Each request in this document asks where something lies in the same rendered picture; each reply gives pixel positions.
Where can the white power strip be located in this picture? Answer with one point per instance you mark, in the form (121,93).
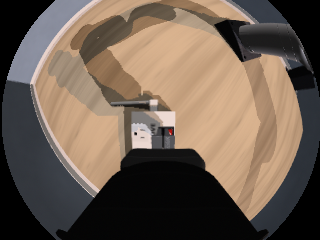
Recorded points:
(146,123)

